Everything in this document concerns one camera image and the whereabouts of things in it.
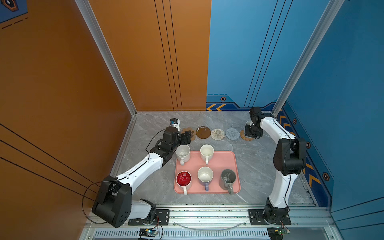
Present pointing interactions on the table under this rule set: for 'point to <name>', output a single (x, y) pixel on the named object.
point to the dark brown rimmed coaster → (203, 132)
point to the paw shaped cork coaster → (192, 132)
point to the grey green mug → (228, 176)
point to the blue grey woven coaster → (232, 134)
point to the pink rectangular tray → (221, 161)
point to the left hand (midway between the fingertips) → (185, 131)
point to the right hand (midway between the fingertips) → (248, 134)
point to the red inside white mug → (183, 179)
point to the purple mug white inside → (205, 174)
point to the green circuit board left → (148, 232)
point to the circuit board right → (277, 233)
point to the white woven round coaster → (217, 134)
